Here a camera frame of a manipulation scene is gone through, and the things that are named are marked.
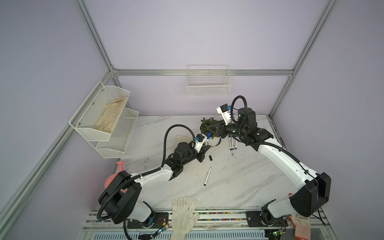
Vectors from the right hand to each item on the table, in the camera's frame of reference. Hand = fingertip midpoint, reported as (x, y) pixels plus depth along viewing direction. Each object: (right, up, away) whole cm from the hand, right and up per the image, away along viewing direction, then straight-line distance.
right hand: (208, 126), depth 72 cm
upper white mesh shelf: (-60, +4, +6) cm, 60 cm away
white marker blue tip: (0, -5, +1) cm, 5 cm away
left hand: (+1, -10, +8) cm, 13 cm away
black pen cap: (+3, -20, +24) cm, 32 cm away
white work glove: (-12, -47, +2) cm, 49 cm away
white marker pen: (+1, -30, +16) cm, 34 cm away
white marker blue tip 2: (+22, -14, +29) cm, 39 cm away
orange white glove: (+45, -48, -2) cm, 66 cm away
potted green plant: (+6, -9, +26) cm, 28 cm away
